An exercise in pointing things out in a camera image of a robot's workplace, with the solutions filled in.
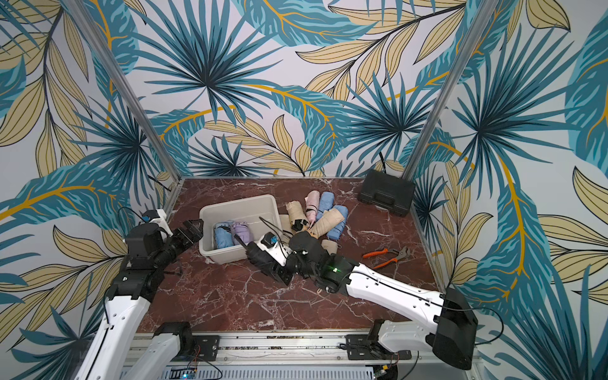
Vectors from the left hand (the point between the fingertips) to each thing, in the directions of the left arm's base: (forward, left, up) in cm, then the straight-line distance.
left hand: (195, 230), depth 74 cm
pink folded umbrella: (+27, -37, -18) cm, 50 cm away
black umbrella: (-10, -22, +3) cm, 25 cm away
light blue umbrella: (+9, -2, -19) cm, 21 cm away
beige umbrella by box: (+17, -31, -17) cm, 40 cm away
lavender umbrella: (+13, -8, -20) cm, 25 cm away
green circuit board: (-35, +2, -25) cm, 43 cm away
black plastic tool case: (+34, -72, -18) cm, 82 cm away
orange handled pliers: (+5, -74, -22) cm, 77 cm away
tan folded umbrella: (+17, -45, -17) cm, 50 cm away
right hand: (-9, -23, -1) cm, 24 cm away
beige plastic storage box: (+16, -12, -10) cm, 23 cm away
